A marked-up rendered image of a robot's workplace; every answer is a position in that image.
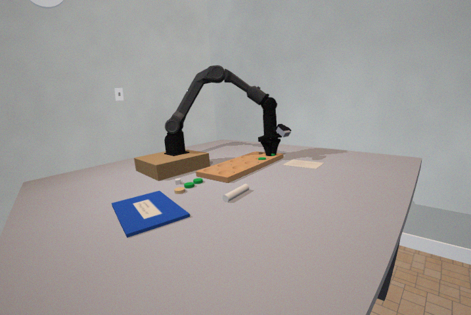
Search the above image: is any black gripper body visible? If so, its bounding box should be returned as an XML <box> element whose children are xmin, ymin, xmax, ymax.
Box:
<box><xmin>258</xmin><ymin>125</ymin><xmax>282</xmax><ymax>142</ymax></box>

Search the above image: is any blue exercise book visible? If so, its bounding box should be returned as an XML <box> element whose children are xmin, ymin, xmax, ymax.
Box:
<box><xmin>112</xmin><ymin>191</ymin><xmax>190</xmax><ymax>238</ymax></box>

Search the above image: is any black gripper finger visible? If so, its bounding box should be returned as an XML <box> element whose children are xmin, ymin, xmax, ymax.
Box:
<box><xmin>261</xmin><ymin>139</ymin><xmax>273</xmax><ymax>156</ymax></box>
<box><xmin>270</xmin><ymin>137</ymin><xmax>280</xmax><ymax>155</ymax></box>

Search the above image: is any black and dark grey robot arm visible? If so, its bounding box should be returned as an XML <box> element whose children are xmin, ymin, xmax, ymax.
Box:
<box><xmin>164</xmin><ymin>65</ymin><xmax>291</xmax><ymax>156</ymax></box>

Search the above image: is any cream cylinder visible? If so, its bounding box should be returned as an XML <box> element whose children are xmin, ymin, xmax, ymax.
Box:
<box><xmin>223</xmin><ymin>184</ymin><xmax>249</xmax><ymax>202</ymax></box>

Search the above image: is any cream paper sheet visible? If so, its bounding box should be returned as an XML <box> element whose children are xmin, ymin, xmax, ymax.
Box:
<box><xmin>283</xmin><ymin>159</ymin><xmax>324</xmax><ymax>169</ymax></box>

